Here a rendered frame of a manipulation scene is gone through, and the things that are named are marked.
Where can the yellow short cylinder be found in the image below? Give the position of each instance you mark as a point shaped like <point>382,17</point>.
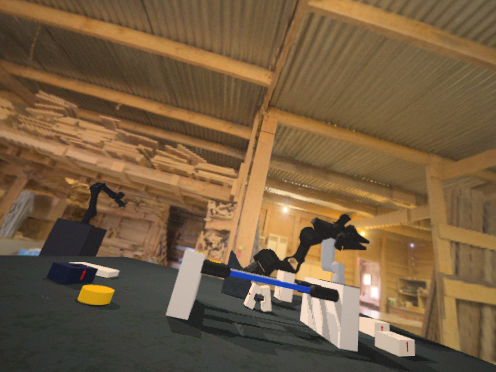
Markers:
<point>95,295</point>

